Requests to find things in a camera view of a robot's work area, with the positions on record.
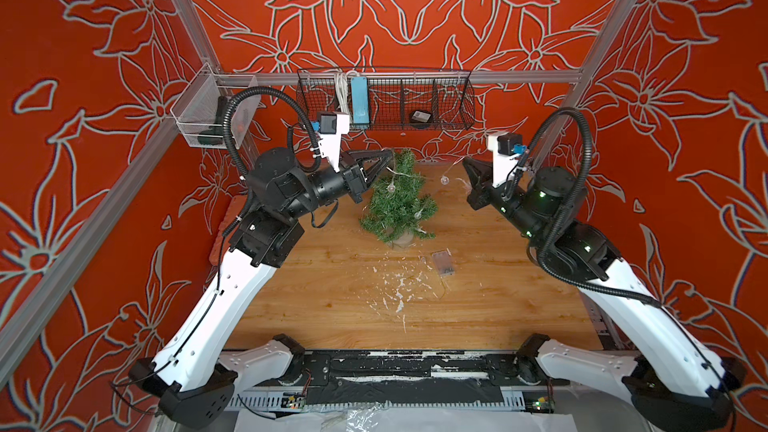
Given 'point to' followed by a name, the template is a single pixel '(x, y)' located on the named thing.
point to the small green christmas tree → (398, 208)
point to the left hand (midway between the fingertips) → (390, 154)
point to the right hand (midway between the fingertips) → (460, 158)
